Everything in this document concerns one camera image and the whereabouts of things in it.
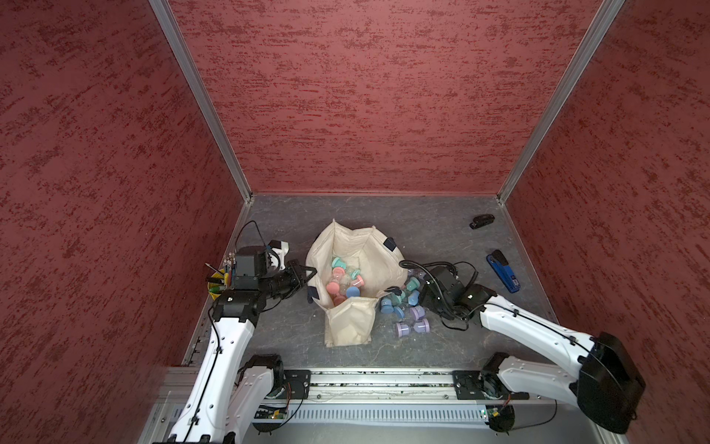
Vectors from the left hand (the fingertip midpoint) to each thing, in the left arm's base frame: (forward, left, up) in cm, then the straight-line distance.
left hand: (316, 277), depth 73 cm
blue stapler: (+15, -62, -18) cm, 67 cm away
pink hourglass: (+7, -11, -16) cm, 21 cm away
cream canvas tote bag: (+12, -17, -9) cm, 23 cm away
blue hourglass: (+3, -9, -16) cm, 19 cm away
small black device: (+36, -62, -19) cm, 74 cm away
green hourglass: (+11, -9, -17) cm, 22 cm away
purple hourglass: (-3, -30, -17) cm, 35 cm away
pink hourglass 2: (+4, -5, -14) cm, 16 cm away
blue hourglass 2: (+1, -29, -16) cm, 34 cm away
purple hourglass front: (-7, -31, -18) cm, 36 cm away
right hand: (-2, -32, -15) cm, 36 cm away
